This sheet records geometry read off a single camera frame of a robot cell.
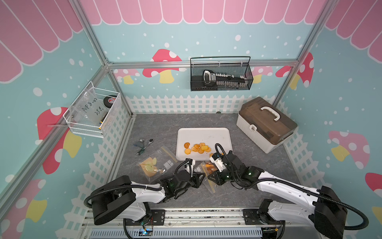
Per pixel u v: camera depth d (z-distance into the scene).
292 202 0.48
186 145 1.02
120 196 0.48
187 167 0.72
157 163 0.94
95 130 0.66
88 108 0.67
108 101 0.81
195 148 0.99
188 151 0.97
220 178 0.70
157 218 0.73
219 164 0.71
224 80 0.88
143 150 0.99
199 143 1.02
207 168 0.89
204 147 0.99
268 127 0.86
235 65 0.93
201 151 0.97
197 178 0.73
